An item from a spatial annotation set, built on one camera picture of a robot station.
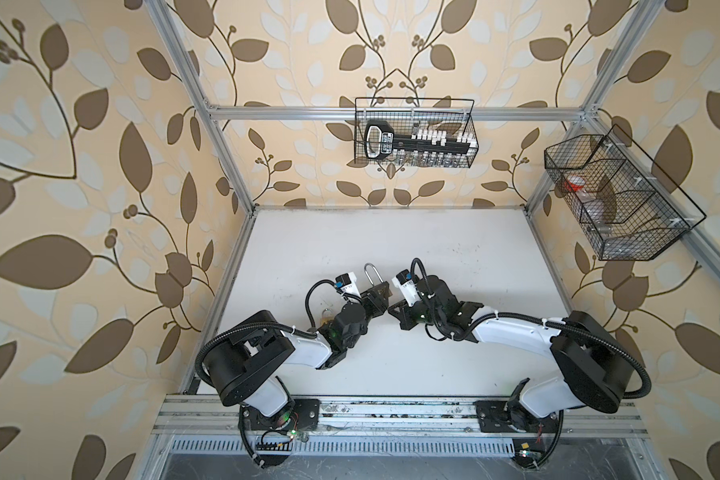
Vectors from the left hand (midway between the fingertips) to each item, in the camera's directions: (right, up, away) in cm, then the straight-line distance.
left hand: (387, 285), depth 83 cm
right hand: (+1, -8, +1) cm, 8 cm away
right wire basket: (+58, +21, -10) cm, 63 cm away
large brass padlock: (-2, -1, -1) cm, 2 cm away
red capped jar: (+51, +28, -2) cm, 58 cm away
